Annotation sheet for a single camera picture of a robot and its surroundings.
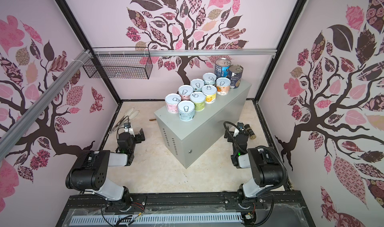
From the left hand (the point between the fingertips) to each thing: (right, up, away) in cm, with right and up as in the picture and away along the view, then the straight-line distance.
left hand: (135, 131), depth 94 cm
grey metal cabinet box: (+36, 0, -33) cm, 49 cm away
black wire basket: (-10, +44, +1) cm, 45 cm away
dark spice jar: (+77, -3, +3) cm, 77 cm away
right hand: (+65, +3, -2) cm, 65 cm away
